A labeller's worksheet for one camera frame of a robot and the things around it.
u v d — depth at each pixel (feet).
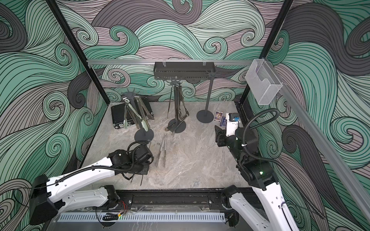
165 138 3.15
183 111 2.82
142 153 1.90
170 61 3.08
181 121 3.45
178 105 2.65
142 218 2.29
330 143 1.68
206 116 3.61
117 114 3.73
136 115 2.44
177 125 3.31
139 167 2.18
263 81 2.52
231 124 1.67
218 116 3.61
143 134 3.27
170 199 2.45
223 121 3.49
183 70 3.12
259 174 1.29
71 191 1.43
